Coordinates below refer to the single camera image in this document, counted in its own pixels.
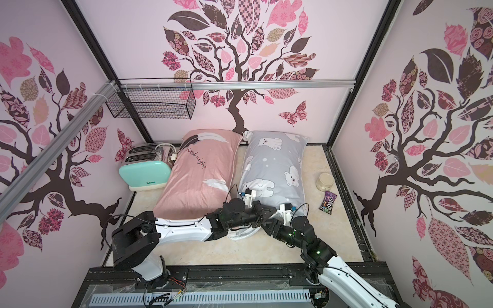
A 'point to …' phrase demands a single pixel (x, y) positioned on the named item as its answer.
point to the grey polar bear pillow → (270, 164)
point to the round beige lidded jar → (325, 181)
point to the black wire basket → (155, 98)
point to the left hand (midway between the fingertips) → (277, 213)
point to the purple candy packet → (327, 204)
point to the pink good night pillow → (198, 179)
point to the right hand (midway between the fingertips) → (261, 224)
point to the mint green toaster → (147, 166)
